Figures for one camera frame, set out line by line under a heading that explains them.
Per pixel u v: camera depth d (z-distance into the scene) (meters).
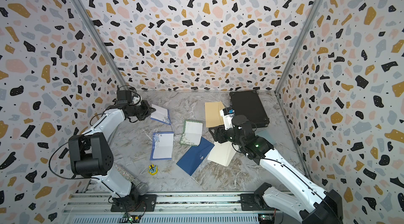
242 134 0.54
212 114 1.11
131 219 0.71
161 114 0.94
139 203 0.72
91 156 0.47
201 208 0.73
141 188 0.73
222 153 0.91
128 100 0.73
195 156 0.88
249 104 1.09
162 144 0.93
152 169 0.83
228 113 0.64
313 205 0.39
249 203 0.73
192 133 0.99
